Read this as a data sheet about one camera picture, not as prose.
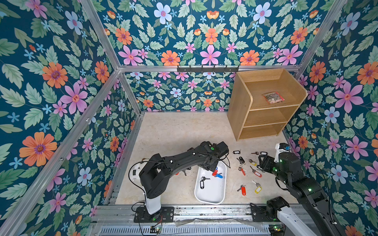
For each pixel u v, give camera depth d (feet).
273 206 2.12
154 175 1.48
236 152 3.15
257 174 2.87
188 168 2.93
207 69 3.04
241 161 3.05
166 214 2.41
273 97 2.67
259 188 2.70
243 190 2.69
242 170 2.90
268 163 2.04
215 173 2.83
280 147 2.06
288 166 1.65
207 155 1.85
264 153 3.13
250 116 2.68
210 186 2.71
